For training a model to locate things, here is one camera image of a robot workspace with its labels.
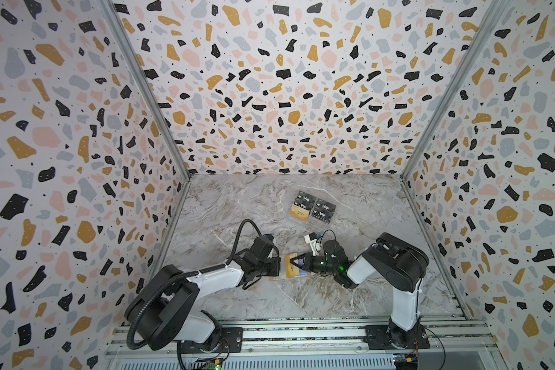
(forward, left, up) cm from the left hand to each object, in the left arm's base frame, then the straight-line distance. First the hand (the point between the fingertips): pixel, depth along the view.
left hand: (287, 265), depth 88 cm
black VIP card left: (+27, -8, +6) cm, 29 cm away
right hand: (+1, -3, +1) cm, 3 cm away
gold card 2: (+23, -5, +2) cm, 24 cm away
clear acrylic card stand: (+23, -11, +3) cm, 25 cm away
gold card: (-2, -1, -1) cm, 2 cm away
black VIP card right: (+21, -16, +6) cm, 27 cm away
